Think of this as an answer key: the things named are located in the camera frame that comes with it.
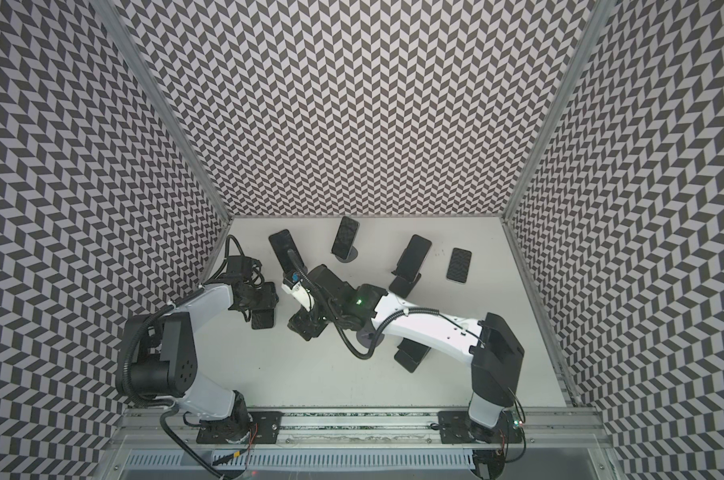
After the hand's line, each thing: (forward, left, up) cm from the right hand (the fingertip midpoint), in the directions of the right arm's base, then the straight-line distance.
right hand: (304, 319), depth 73 cm
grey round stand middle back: (+28, -10, -11) cm, 32 cm away
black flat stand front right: (-5, -26, -15) cm, 30 cm away
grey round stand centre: (+2, -14, -15) cm, 21 cm away
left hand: (+14, +18, -16) cm, 27 cm away
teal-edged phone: (+36, -7, -11) cm, 38 cm away
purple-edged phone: (+28, +13, -4) cm, 31 cm away
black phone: (-5, -28, -8) cm, 30 cm away
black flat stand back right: (+19, -26, -16) cm, 36 cm away
